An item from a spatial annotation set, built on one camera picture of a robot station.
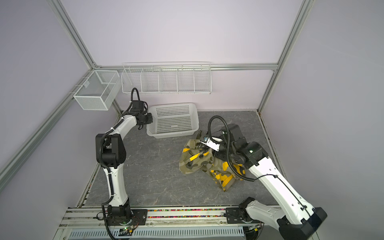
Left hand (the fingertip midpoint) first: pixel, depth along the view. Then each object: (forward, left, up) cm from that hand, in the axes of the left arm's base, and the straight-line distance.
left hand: (151, 119), depth 102 cm
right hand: (-32, -39, +16) cm, 53 cm away
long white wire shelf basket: (+19, -13, +19) cm, 30 cm away
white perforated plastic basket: (0, -14, -3) cm, 14 cm away
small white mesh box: (+13, +32, +16) cm, 38 cm away
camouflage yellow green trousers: (-40, -30, +20) cm, 54 cm away
